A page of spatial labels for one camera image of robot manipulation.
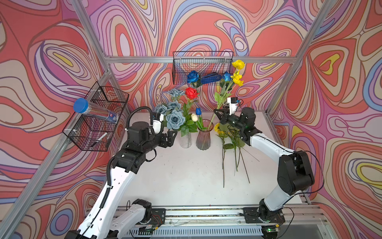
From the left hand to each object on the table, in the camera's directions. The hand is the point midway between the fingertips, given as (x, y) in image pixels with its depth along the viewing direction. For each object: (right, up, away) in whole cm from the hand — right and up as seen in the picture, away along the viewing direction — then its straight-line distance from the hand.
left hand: (171, 130), depth 68 cm
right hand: (+22, +9, +14) cm, 28 cm away
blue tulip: (+13, +10, +12) cm, 21 cm away
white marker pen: (-36, -4, +5) cm, 37 cm away
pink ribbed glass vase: (+18, +2, +20) cm, 27 cm away
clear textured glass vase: (+5, -8, +27) cm, 29 cm away
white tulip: (+11, +7, +8) cm, 15 cm away
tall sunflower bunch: (+31, -4, +31) cm, 44 cm away
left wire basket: (-42, -1, +5) cm, 42 cm away
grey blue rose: (+2, +5, +2) cm, 6 cm away
